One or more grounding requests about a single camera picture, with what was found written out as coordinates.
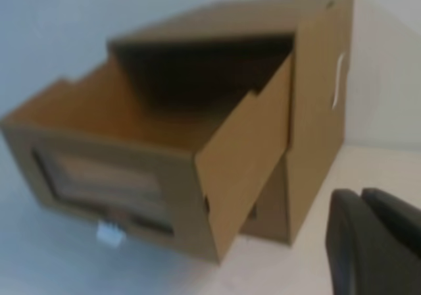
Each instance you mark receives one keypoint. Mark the upper brown shoebox shell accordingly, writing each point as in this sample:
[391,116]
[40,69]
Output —
[320,32]

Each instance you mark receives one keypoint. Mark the brown shoebox drawer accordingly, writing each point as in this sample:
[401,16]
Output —
[187,181]

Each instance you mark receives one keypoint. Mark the white drawer handle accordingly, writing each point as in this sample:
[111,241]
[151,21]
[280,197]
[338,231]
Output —
[110,234]

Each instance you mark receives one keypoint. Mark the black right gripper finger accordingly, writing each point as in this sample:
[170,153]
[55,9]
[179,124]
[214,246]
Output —
[373,243]

